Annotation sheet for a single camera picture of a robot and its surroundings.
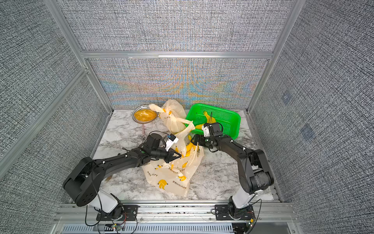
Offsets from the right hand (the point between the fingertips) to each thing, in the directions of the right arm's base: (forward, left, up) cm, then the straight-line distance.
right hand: (197, 137), depth 91 cm
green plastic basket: (+18, -26, -6) cm, 32 cm away
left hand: (-13, +9, +3) cm, 16 cm away
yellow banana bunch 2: (+21, -11, -8) cm, 25 cm away
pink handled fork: (+12, +38, -9) cm, 41 cm away
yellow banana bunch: (-5, +5, -4) cm, 7 cm away
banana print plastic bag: (+11, +15, +9) cm, 21 cm away
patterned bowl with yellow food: (+23, +39, -4) cm, 45 cm away
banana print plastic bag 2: (-24, +12, +2) cm, 27 cm away
